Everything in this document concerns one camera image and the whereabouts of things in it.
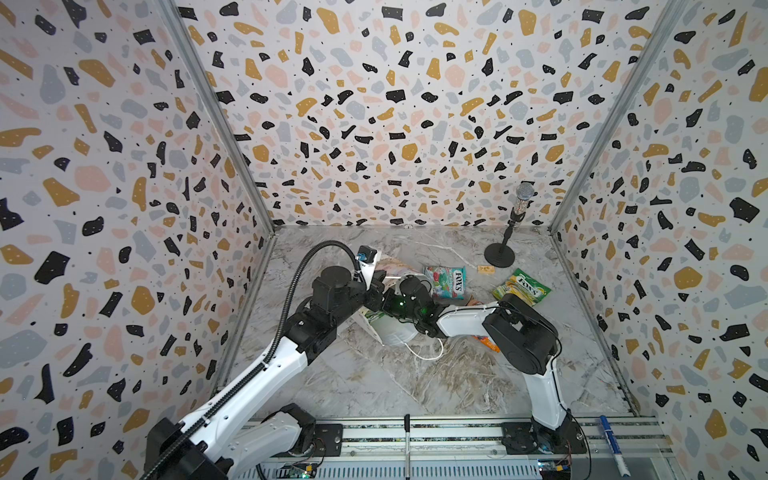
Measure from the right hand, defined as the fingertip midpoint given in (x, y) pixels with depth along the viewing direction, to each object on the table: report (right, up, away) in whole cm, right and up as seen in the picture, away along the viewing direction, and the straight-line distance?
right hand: (362, 292), depth 88 cm
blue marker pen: (+64, -36, -15) cm, 75 cm away
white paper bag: (+8, -10, -1) cm, 13 cm away
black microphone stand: (+49, +11, +25) cm, 56 cm away
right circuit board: (+48, -40, -16) cm, 65 cm away
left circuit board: (-13, -40, -18) cm, 46 cm away
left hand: (+7, +8, -16) cm, 20 cm away
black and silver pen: (+13, -35, -13) cm, 40 cm away
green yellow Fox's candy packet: (+53, +1, +15) cm, 55 cm away
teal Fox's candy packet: (+27, +2, +14) cm, 31 cm away
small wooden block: (+42, +6, +21) cm, 48 cm away
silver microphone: (+47, +29, -2) cm, 55 cm away
